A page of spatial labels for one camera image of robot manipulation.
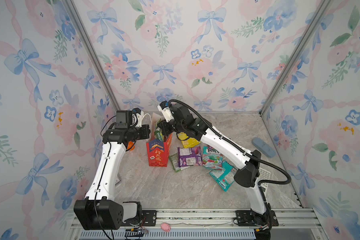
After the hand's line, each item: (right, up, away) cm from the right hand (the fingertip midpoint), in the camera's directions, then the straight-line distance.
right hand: (158, 122), depth 75 cm
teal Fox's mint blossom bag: (+30, -21, +16) cm, 40 cm away
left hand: (-4, -3, +1) cm, 5 cm away
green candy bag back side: (0, -4, -1) cm, 4 cm away
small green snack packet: (+7, -23, +18) cm, 30 cm away
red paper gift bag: (-1, -15, +6) cm, 16 cm away
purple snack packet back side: (+17, -20, +18) cm, 32 cm away
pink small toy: (+4, -49, -4) cm, 50 cm away
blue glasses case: (+65, -15, +23) cm, 71 cm away
